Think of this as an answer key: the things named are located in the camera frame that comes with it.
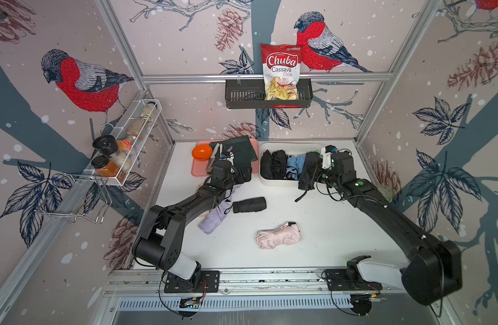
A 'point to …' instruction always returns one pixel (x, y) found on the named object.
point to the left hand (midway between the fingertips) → (247, 165)
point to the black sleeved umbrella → (311, 172)
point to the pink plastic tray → (199, 168)
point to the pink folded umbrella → (289, 233)
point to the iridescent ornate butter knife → (230, 149)
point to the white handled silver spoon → (221, 146)
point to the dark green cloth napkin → (243, 151)
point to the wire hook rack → (79, 196)
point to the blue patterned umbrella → (291, 170)
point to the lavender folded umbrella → (214, 217)
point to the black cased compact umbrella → (254, 204)
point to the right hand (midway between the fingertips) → (306, 166)
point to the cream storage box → (291, 149)
